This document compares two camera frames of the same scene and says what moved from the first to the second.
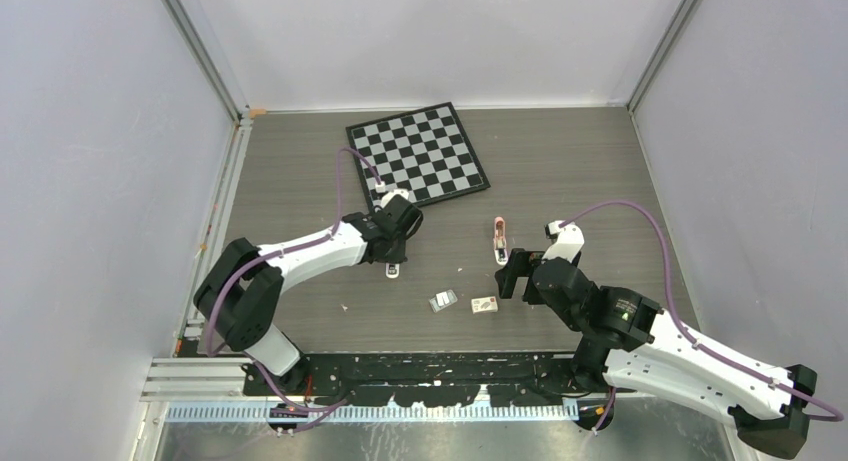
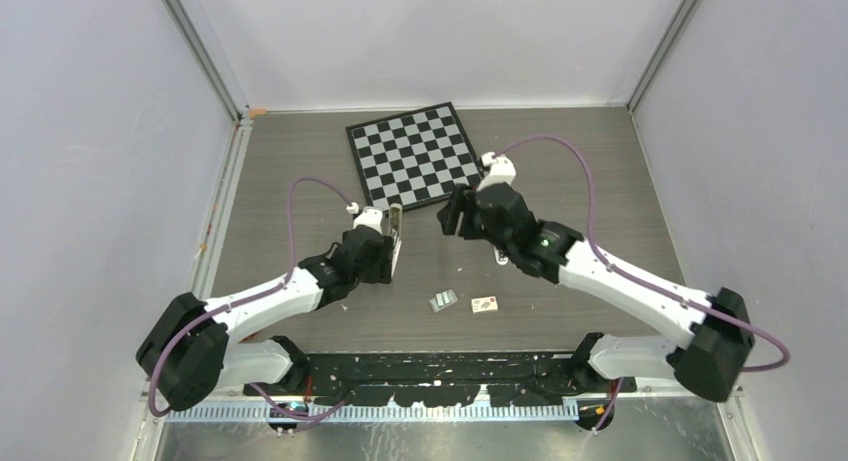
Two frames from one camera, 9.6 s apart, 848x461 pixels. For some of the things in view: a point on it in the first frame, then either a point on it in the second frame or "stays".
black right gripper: x=519 y=262 -> x=462 y=199
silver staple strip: x=442 y=299 stays
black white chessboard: x=424 y=152 stays
